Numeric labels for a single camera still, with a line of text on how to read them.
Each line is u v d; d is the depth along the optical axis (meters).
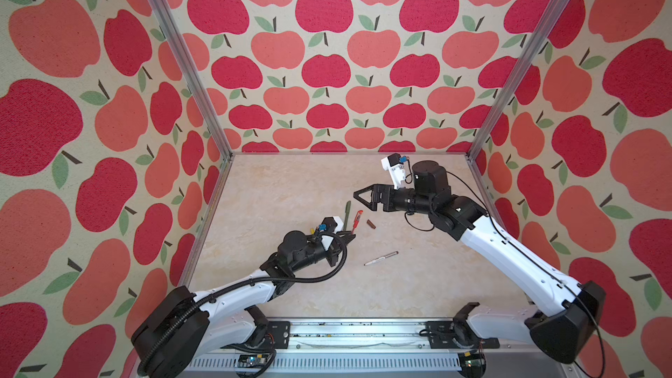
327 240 0.66
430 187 0.54
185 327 0.42
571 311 0.38
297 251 0.60
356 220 0.71
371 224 0.98
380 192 0.62
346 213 1.02
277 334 0.75
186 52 0.88
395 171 0.64
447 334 0.74
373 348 0.73
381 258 0.89
